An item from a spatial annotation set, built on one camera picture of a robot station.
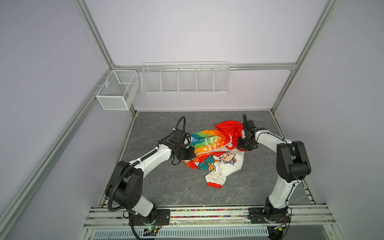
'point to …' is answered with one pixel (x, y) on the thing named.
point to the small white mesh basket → (119, 90)
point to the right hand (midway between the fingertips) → (241, 147)
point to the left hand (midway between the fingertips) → (195, 157)
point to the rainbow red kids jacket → (216, 149)
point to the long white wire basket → (186, 78)
